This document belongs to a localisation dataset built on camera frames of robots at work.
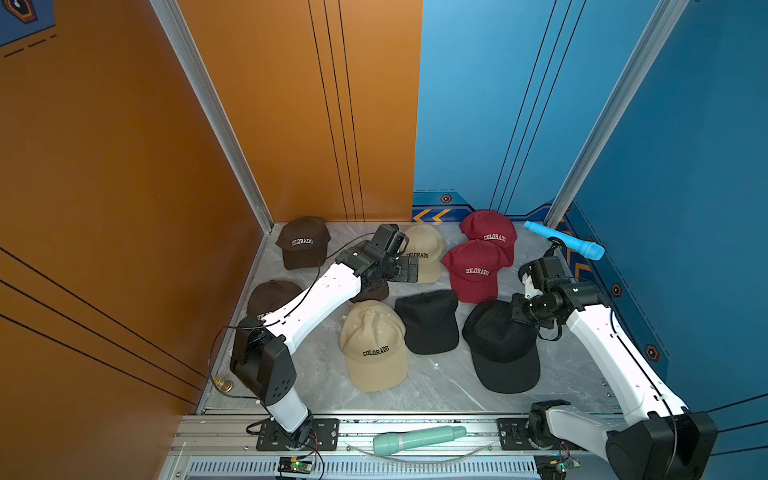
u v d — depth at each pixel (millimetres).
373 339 806
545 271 608
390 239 613
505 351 801
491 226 1098
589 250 807
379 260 606
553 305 536
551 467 706
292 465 708
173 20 698
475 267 968
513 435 725
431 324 908
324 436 736
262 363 430
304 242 1060
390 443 696
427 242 1040
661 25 712
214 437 755
